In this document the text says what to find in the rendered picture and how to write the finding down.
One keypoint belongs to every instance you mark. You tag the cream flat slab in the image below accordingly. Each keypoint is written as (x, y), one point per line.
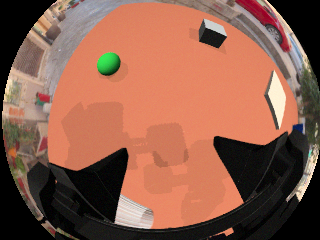
(275, 97)

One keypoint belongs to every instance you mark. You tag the green ball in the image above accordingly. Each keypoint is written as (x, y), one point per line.
(108, 64)

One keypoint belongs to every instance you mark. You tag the blue cup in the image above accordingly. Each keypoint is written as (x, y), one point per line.
(299, 127)

